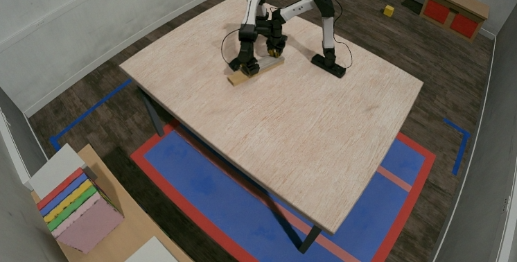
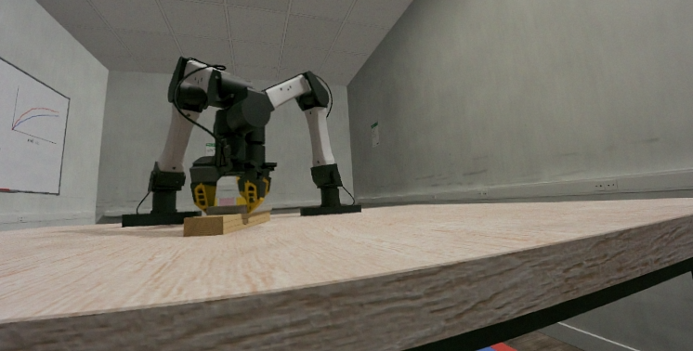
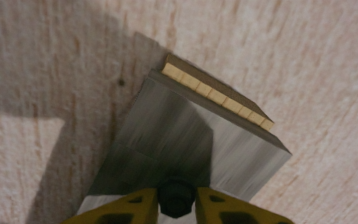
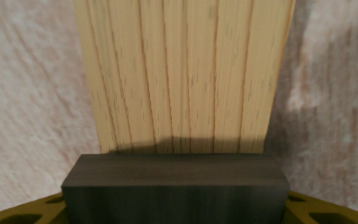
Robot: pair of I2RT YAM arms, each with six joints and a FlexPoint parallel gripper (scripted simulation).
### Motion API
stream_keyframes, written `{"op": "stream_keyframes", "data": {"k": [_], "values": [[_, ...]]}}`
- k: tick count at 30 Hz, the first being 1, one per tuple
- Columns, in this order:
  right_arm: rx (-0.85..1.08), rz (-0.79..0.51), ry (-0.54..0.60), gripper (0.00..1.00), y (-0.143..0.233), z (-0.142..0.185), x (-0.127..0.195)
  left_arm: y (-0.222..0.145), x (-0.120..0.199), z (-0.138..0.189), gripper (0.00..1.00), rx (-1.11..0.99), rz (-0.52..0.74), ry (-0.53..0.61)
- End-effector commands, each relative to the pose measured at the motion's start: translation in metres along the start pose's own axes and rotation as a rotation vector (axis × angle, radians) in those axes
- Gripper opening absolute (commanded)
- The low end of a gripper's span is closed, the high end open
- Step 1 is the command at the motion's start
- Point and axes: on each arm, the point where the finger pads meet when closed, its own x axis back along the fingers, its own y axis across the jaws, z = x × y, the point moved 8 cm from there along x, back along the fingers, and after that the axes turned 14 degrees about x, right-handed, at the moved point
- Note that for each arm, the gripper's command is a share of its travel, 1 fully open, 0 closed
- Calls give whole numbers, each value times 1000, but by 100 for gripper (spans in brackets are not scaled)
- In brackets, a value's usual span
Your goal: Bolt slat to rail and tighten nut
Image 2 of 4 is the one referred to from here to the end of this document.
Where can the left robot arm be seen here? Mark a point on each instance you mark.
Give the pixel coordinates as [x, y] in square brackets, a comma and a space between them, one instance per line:
[324, 172]

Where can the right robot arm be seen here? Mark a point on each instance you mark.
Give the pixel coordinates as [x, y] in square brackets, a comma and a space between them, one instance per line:
[243, 110]

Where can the light wooden beam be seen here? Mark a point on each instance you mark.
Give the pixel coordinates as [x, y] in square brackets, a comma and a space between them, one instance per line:
[214, 225]

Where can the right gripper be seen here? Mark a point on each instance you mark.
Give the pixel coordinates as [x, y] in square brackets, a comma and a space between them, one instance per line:
[204, 193]

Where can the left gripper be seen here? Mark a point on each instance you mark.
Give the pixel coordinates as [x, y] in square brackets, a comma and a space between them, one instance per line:
[258, 154]

